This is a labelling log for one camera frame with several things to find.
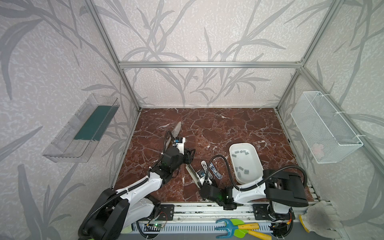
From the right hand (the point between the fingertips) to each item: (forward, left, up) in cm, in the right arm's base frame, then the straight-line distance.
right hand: (198, 179), depth 83 cm
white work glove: (-18, -61, -1) cm, 63 cm away
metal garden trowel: (+30, +16, +1) cm, 34 cm away
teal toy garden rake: (-22, -16, +1) cm, 27 cm away
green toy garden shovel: (-24, -20, 0) cm, 31 cm away
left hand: (+15, +1, +11) cm, 19 cm away
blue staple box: (+5, -10, -1) cm, 11 cm away
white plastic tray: (+8, -30, -2) cm, 31 cm away
